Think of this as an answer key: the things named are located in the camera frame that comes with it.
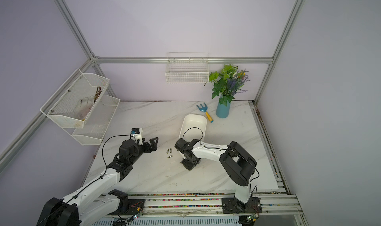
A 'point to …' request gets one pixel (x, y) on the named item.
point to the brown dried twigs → (97, 93)
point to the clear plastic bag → (83, 107)
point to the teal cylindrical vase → (222, 110)
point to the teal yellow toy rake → (205, 108)
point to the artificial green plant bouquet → (227, 83)
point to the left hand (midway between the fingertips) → (151, 140)
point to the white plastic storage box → (189, 120)
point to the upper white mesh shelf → (71, 105)
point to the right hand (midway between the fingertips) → (193, 165)
